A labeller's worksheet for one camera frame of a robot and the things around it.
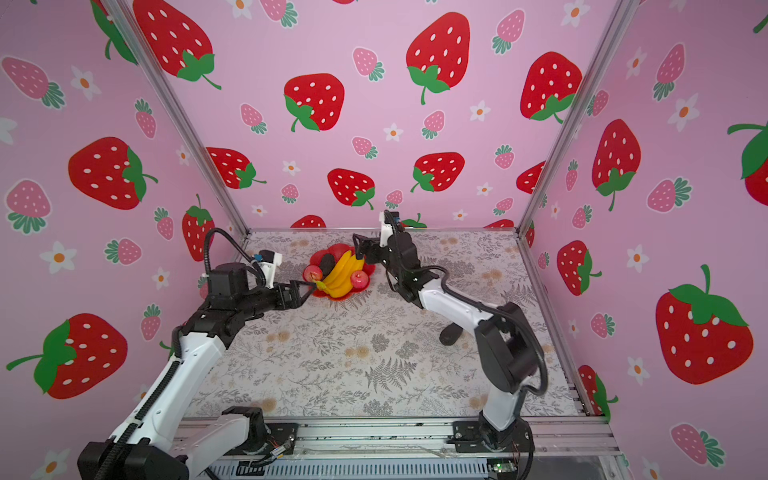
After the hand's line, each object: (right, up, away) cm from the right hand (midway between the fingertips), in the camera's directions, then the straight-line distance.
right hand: (364, 234), depth 83 cm
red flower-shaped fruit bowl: (-12, -4, +24) cm, 28 cm away
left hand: (-15, -14, -6) cm, 22 cm away
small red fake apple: (-3, -14, +15) cm, 21 cm away
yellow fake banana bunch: (-11, -15, +19) cm, 26 cm away
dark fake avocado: (-16, -8, +22) cm, 29 cm away
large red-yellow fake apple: (-19, -12, +15) cm, 27 cm away
